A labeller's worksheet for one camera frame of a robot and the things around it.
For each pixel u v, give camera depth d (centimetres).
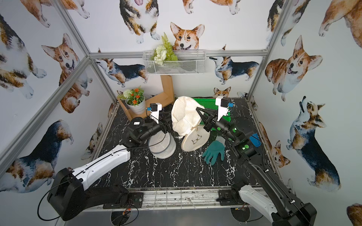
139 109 97
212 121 52
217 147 92
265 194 51
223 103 51
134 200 74
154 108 63
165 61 82
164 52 78
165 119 63
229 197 73
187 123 58
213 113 55
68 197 40
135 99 93
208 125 54
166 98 113
